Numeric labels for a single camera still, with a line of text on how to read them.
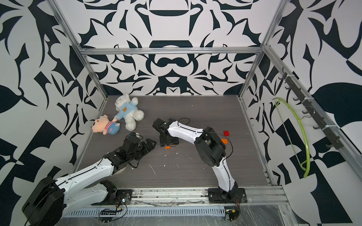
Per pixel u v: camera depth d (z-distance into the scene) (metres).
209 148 0.52
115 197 0.71
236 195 0.72
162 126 0.68
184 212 0.78
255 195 0.76
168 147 0.83
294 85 0.65
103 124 0.94
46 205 0.40
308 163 0.57
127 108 1.01
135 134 0.81
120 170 0.60
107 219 0.69
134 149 0.66
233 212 0.71
